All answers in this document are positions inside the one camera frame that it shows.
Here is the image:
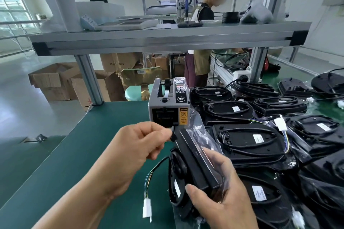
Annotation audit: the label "finished bagged lamp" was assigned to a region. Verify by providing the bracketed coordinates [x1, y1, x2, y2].
[141, 125, 226, 223]

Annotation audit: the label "white flat scale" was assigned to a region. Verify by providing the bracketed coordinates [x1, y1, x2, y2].
[97, 18, 159, 31]

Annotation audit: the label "bundle of black cables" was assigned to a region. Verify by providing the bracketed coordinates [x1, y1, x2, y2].
[223, 52, 250, 71]

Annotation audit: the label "white box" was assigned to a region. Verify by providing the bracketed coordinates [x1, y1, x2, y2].
[75, 2, 125, 23]

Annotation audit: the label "grey tape dispenser machine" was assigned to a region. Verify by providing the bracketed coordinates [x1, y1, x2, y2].
[148, 77, 191, 129]

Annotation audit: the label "window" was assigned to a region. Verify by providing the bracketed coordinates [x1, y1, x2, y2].
[0, 0, 41, 55]

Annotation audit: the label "person's right hand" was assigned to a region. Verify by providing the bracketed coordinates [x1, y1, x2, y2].
[185, 148, 259, 229]

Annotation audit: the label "metal floor bracket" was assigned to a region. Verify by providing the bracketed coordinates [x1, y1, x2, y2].
[21, 134, 49, 143]

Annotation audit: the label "white handset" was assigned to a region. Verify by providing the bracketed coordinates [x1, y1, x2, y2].
[80, 15, 99, 31]

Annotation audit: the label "green round stool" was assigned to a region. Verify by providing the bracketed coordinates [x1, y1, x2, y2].
[125, 85, 150, 102]

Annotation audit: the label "grey barcode scanner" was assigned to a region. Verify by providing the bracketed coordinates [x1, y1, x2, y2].
[240, 0, 274, 24]

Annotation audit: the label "black cup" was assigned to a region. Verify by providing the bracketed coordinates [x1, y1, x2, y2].
[222, 11, 241, 24]

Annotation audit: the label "unbagged black lamps with cables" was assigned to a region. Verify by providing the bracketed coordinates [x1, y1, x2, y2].
[277, 69, 344, 103]

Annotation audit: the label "grey metal shelf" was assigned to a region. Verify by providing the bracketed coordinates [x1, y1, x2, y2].
[29, 20, 312, 56]

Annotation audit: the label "black phone on shelf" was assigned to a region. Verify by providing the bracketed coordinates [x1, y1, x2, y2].
[177, 21, 204, 28]

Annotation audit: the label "person's left hand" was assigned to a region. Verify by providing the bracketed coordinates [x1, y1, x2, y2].
[94, 121, 174, 200]

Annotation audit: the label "group of bagged black lamps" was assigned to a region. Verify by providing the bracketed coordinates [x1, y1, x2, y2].
[189, 78, 344, 229]

